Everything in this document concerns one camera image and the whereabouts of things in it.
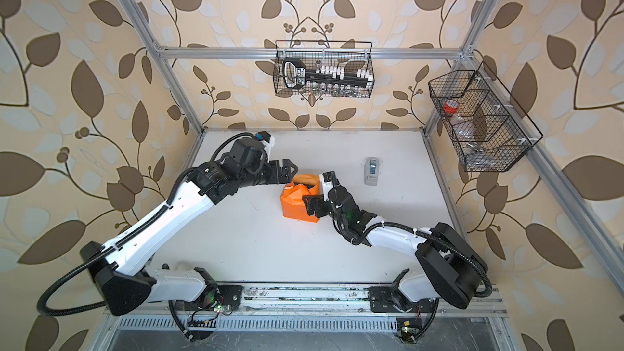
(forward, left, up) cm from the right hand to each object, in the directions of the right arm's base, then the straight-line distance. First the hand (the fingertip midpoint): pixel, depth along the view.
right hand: (313, 196), depth 84 cm
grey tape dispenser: (+17, -24, -7) cm, 31 cm away
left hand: (+1, +7, +16) cm, 18 cm away
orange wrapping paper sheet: (-3, +7, 0) cm, 8 cm away
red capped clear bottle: (+25, -51, +17) cm, 60 cm away
